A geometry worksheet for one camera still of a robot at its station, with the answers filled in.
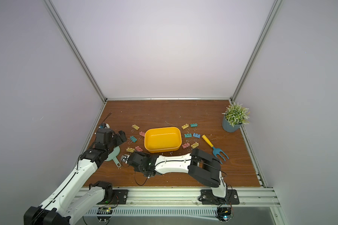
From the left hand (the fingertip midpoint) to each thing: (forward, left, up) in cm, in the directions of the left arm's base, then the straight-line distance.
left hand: (120, 134), depth 82 cm
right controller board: (-37, -58, -14) cm, 70 cm away
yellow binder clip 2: (+16, -41, -14) cm, 46 cm away
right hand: (-10, -11, -7) cm, 16 cm away
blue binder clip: (+6, -48, -12) cm, 50 cm away
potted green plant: (+14, -72, +3) cm, 73 cm away
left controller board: (-38, +4, -17) cm, 42 cm away
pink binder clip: (+8, -10, -13) cm, 18 cm away
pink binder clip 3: (0, -40, -13) cm, 42 cm away
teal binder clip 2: (+17, -47, -14) cm, 52 cm away
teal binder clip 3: (+7, -42, -12) cm, 44 cm away
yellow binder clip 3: (0, -46, -13) cm, 48 cm away
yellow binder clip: (+14, -4, -13) cm, 19 cm away
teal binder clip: (+4, -4, -13) cm, 14 cm away
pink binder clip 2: (-3, -9, -13) cm, 16 cm away
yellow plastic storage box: (+4, -23, -13) cm, 27 cm away
